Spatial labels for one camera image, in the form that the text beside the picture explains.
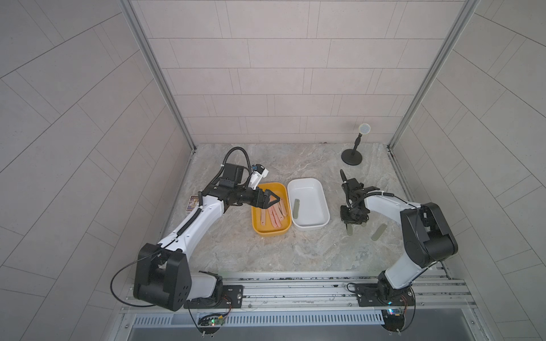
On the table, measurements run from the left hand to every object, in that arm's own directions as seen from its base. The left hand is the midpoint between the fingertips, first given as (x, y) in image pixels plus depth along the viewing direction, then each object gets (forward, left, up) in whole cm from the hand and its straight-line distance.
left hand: (274, 196), depth 78 cm
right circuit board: (-36, -40, -17) cm, 56 cm away
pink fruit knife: (-1, +5, -15) cm, 16 cm away
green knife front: (+4, -9, -16) cm, 19 cm away
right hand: (0, -31, -18) cm, 36 cm away
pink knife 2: (+3, -4, -14) cm, 15 cm away
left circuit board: (-37, +19, -15) cm, 44 cm away
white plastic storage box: (+2, -17, -15) cm, 22 cm away
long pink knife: (-1, -1, -14) cm, 14 cm away
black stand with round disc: (+33, -41, -14) cm, 55 cm away
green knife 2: (-7, -43, -16) cm, 47 cm away
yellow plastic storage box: (+11, -2, -12) cm, 17 cm away
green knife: (-6, -31, -16) cm, 35 cm away
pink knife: (+1, -3, -15) cm, 15 cm away
